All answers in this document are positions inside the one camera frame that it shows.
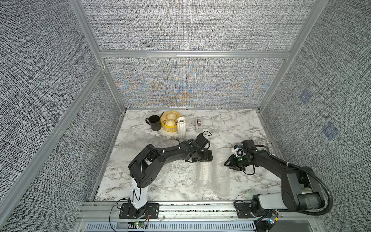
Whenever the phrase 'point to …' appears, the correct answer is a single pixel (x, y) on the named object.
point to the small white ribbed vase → (181, 128)
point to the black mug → (155, 122)
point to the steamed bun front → (170, 123)
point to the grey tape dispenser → (198, 125)
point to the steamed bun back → (171, 116)
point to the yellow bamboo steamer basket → (169, 129)
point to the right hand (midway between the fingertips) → (226, 161)
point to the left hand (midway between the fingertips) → (210, 158)
